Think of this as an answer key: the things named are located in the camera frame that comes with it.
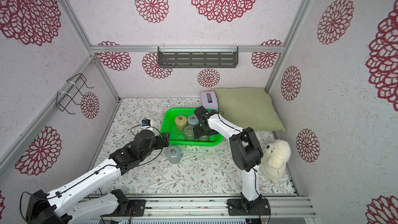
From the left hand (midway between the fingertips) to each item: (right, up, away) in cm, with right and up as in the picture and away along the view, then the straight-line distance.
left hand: (162, 135), depth 79 cm
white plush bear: (+54, -8, -9) cm, 56 cm away
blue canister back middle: (+15, +7, +18) cm, 25 cm away
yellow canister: (+8, +6, +18) cm, 21 cm away
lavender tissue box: (+26, +20, +27) cm, 43 cm away
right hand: (+22, 0, +15) cm, 27 cm away
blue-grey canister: (+5, -10, +4) cm, 12 cm away
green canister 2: (+22, -4, +13) cm, 26 cm away
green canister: (+13, -1, +13) cm, 19 cm away
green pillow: (+52, +16, +21) cm, 58 cm away
